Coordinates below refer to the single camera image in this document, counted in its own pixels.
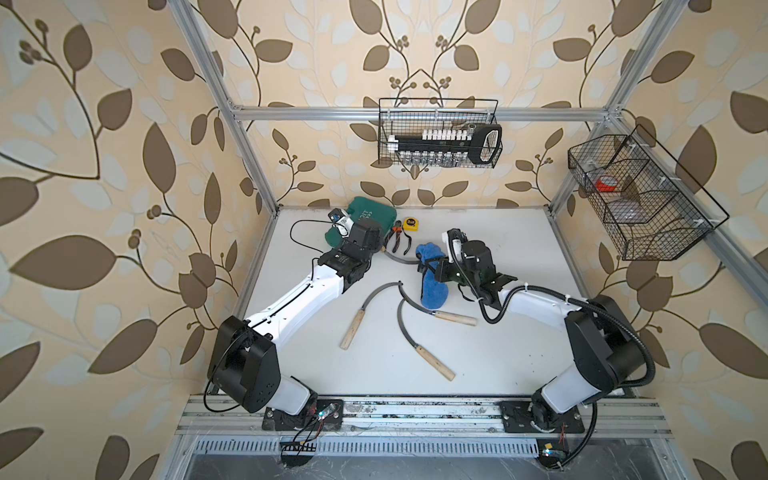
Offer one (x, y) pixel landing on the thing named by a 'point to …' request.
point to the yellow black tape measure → (411, 224)
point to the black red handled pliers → (398, 229)
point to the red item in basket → (603, 187)
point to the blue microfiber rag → (434, 295)
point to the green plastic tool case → (361, 207)
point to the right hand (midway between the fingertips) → (427, 261)
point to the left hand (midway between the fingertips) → (365, 226)
